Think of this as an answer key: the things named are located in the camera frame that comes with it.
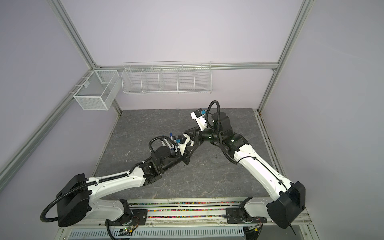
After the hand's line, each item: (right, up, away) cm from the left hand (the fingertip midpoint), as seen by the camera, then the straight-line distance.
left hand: (197, 146), depth 72 cm
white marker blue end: (-19, +2, +33) cm, 38 cm away
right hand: (-5, +6, -3) cm, 9 cm away
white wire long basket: (-23, +44, +32) cm, 59 cm away
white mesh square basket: (-65, +32, +25) cm, 77 cm away
